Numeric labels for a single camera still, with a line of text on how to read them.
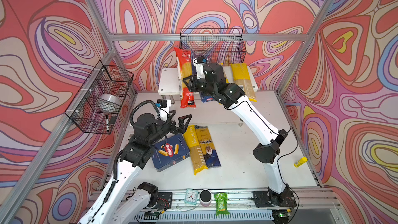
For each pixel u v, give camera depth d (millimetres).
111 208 392
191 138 925
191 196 733
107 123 719
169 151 825
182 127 587
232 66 829
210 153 861
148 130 488
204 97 664
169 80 750
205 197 694
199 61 608
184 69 677
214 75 509
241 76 778
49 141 541
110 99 734
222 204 715
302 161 785
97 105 717
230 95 513
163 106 557
